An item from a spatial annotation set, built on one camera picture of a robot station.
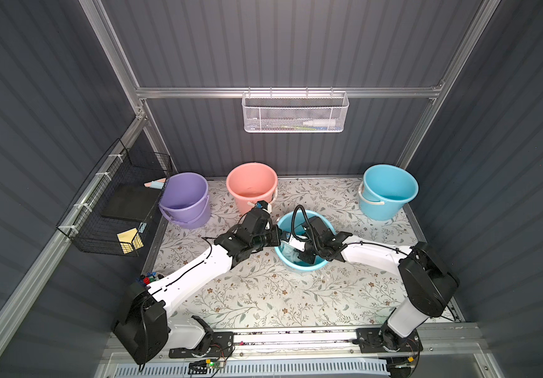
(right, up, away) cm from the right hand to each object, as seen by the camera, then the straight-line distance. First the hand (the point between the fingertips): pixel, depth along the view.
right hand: (296, 247), depth 89 cm
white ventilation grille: (+18, -33, -19) cm, 42 cm away
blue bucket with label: (-3, +10, -14) cm, 17 cm away
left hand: (-5, +6, -11) cm, 13 cm away
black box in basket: (-55, +18, -14) cm, 60 cm away
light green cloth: (-3, -1, -3) cm, 4 cm away
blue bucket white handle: (+43, +23, +20) cm, 53 cm away
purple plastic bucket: (-50, +18, +18) cm, 56 cm away
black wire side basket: (-60, +13, -27) cm, 67 cm away
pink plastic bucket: (-19, +25, +11) cm, 34 cm away
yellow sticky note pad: (-46, +8, -29) cm, 55 cm away
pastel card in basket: (-50, +24, -7) cm, 56 cm away
